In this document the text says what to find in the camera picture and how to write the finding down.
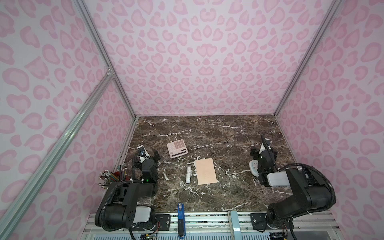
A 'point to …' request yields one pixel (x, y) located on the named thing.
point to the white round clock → (253, 167)
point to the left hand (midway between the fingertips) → (145, 149)
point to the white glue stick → (188, 174)
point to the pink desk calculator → (177, 148)
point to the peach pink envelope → (206, 171)
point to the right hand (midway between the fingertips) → (264, 144)
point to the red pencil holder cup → (118, 173)
